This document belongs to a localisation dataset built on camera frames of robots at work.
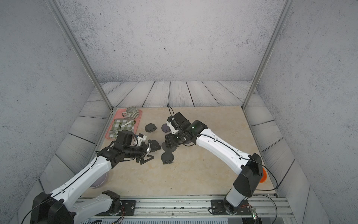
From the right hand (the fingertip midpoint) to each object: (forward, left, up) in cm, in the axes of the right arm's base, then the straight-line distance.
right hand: (170, 141), depth 74 cm
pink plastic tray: (+38, +48, -21) cm, 65 cm away
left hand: (-5, +6, -3) cm, 9 cm away
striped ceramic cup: (+34, +34, -14) cm, 50 cm away
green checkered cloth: (+27, +42, -19) cm, 53 cm away
